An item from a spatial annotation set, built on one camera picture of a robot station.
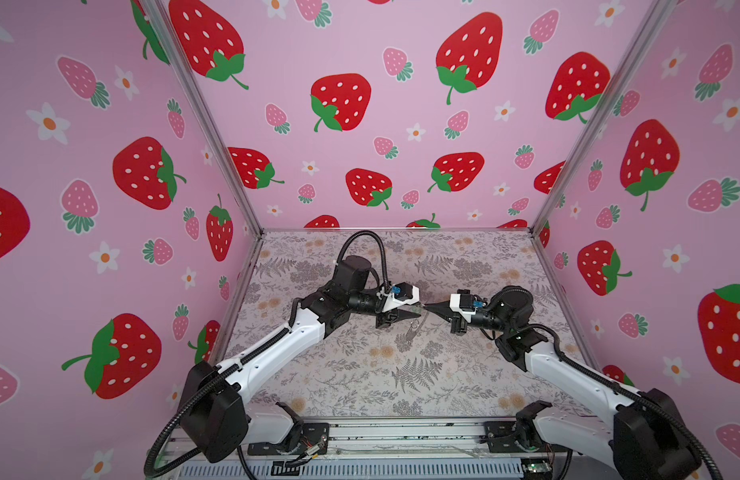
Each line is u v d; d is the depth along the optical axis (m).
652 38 0.72
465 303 0.58
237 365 0.43
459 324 0.66
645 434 0.40
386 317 0.63
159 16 0.68
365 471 0.70
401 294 0.58
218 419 0.39
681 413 0.42
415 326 0.71
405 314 0.64
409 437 0.76
